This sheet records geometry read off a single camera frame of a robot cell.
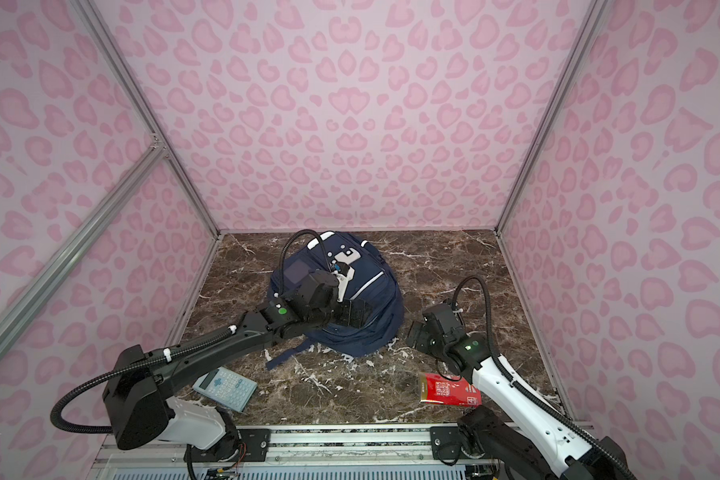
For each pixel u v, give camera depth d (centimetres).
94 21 69
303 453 72
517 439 56
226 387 82
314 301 59
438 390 81
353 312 68
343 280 70
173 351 44
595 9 69
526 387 47
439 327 61
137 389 40
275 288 98
